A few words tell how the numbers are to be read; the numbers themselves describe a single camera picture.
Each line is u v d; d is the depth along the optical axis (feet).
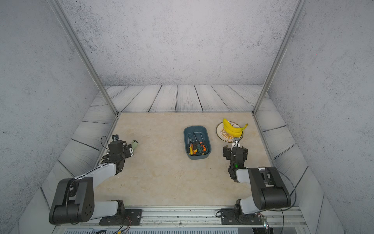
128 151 2.78
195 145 3.16
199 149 3.06
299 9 2.34
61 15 2.39
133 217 2.38
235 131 3.40
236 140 2.64
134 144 3.27
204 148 3.08
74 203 1.39
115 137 2.60
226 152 2.78
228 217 2.38
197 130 3.52
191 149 3.08
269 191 1.44
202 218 2.43
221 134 3.52
